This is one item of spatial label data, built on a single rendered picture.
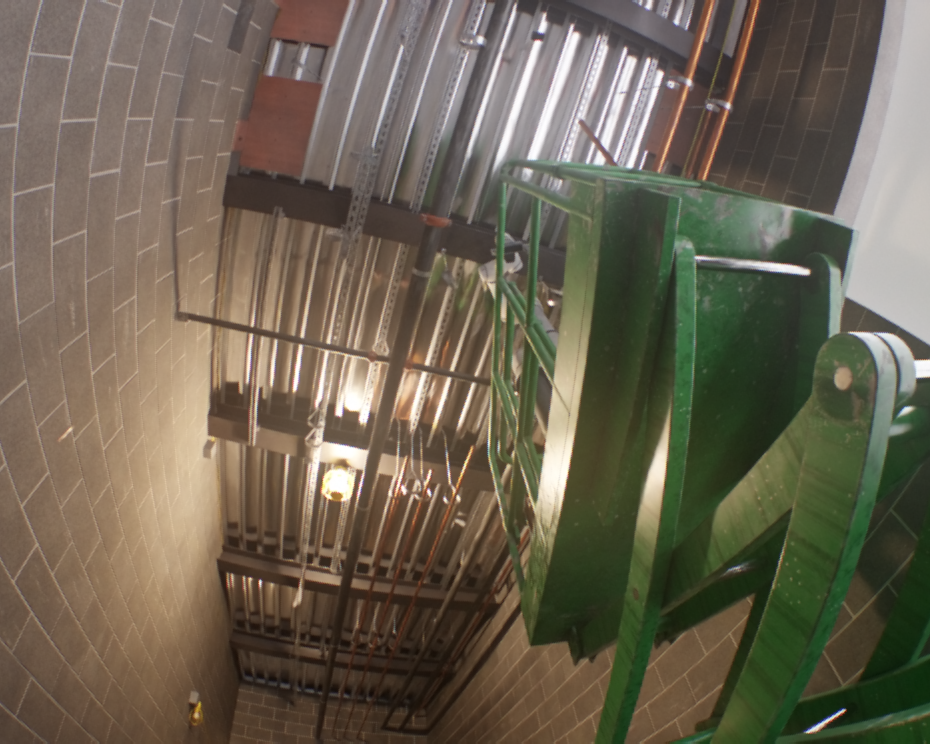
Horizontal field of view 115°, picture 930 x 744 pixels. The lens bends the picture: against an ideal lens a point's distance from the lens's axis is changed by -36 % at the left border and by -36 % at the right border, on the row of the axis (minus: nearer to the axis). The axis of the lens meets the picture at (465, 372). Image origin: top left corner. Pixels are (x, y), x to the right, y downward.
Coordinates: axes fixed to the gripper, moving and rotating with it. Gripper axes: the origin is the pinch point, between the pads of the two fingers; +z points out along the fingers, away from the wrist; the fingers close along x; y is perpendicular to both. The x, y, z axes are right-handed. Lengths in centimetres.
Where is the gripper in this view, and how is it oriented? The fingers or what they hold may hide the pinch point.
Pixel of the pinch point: (513, 252)
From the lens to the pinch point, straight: 229.8
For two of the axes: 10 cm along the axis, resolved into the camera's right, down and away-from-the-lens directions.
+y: -1.5, -8.7, -4.8
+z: 1.0, 4.7, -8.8
